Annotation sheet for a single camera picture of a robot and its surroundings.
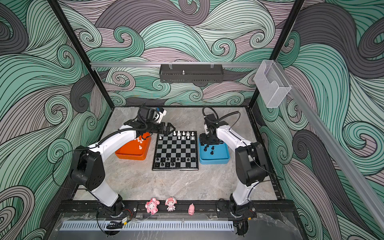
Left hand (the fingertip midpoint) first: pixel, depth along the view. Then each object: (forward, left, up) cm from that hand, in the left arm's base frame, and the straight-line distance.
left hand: (170, 127), depth 87 cm
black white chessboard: (-8, -4, -15) cm, 17 cm away
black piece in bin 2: (-8, -26, -15) cm, 31 cm away
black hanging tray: (+35, -12, +14) cm, 39 cm away
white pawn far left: (+2, +8, -15) cm, 17 cm away
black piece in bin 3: (-5, -27, -15) cm, 31 cm away
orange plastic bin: (-6, +23, -16) cm, 29 cm away
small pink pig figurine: (-39, -13, -15) cm, 44 cm away
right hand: (-4, -23, -10) cm, 25 cm away
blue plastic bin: (-8, -28, -17) cm, 34 cm away
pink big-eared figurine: (-39, +6, -13) cm, 42 cm away
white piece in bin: (-5, +20, -16) cm, 26 cm away
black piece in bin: (-6, -22, -16) cm, 28 cm away
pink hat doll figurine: (-37, -3, -13) cm, 39 cm away
